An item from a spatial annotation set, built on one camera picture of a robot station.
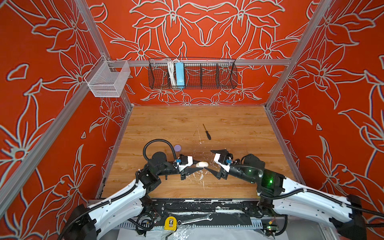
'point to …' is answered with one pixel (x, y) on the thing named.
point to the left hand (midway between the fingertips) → (201, 164)
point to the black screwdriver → (207, 133)
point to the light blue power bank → (180, 75)
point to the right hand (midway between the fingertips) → (207, 157)
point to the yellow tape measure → (170, 223)
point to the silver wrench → (180, 223)
